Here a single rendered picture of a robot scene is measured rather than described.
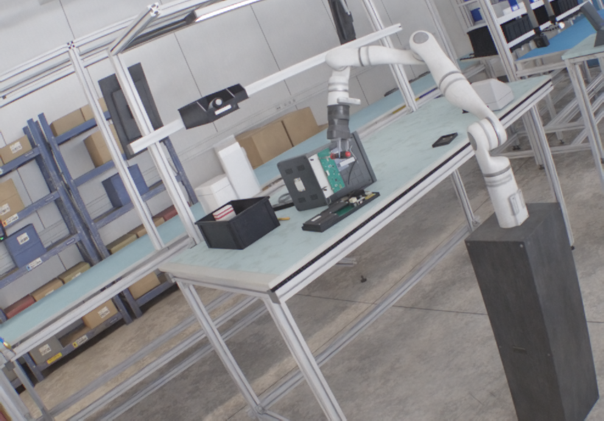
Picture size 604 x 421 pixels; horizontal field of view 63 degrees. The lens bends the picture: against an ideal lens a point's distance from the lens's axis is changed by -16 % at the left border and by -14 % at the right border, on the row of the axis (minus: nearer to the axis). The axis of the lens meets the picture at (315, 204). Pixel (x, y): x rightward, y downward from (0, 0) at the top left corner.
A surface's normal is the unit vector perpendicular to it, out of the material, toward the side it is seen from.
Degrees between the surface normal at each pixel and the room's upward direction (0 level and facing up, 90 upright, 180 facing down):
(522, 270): 90
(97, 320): 90
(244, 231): 90
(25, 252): 90
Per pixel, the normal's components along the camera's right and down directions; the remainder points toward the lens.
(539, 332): -0.73, 0.46
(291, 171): -0.51, 0.43
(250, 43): 0.60, -0.05
